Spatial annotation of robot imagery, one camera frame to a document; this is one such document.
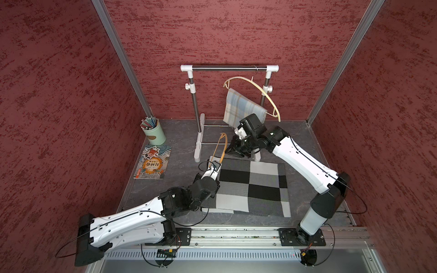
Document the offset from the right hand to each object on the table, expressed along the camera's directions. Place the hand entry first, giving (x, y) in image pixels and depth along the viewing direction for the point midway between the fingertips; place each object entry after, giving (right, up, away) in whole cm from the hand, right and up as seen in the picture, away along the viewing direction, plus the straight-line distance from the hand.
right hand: (226, 155), depth 73 cm
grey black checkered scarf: (+17, -19, +16) cm, 30 cm away
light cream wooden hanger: (+23, +19, +6) cm, 31 cm away
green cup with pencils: (-43, +14, +22) cm, 50 cm away
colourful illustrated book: (-43, -8, +25) cm, 50 cm away
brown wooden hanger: (-1, +1, +1) cm, 2 cm away
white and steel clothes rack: (-18, +22, +45) cm, 53 cm away
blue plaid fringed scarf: (+7, +25, +19) cm, 32 cm away
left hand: (-6, -10, 0) cm, 11 cm away
